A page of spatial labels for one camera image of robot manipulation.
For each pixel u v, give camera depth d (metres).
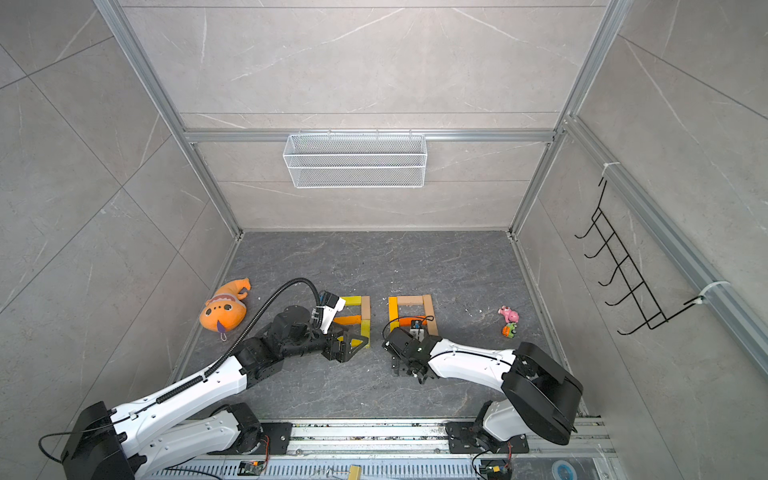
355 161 1.01
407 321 0.98
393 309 0.98
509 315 0.94
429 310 0.97
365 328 0.92
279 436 0.73
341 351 0.65
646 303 0.63
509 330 0.91
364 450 0.73
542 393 0.41
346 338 0.65
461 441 0.73
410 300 0.99
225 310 0.87
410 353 0.66
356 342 0.69
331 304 0.67
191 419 0.49
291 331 0.58
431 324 0.93
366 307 0.96
